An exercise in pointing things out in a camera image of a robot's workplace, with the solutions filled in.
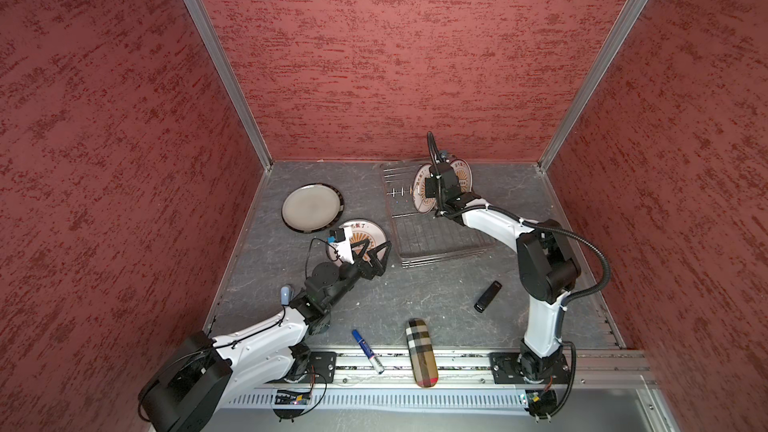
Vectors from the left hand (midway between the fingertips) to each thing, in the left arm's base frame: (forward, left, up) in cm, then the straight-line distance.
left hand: (382, 247), depth 78 cm
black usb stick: (-7, -31, -15) cm, 36 cm away
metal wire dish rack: (+12, -14, -15) cm, 23 cm away
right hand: (+26, -16, -2) cm, 31 cm away
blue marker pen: (-23, +2, -15) cm, 28 cm away
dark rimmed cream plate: (+23, +26, -14) cm, 38 cm away
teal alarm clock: (-21, +13, +3) cm, 25 cm away
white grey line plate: (+23, +26, -14) cm, 38 cm away
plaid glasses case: (-23, -11, -13) cm, 28 cm away
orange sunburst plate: (+23, -12, -10) cm, 28 cm away
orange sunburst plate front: (+14, +8, -14) cm, 21 cm away
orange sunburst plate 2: (+30, -27, -3) cm, 41 cm away
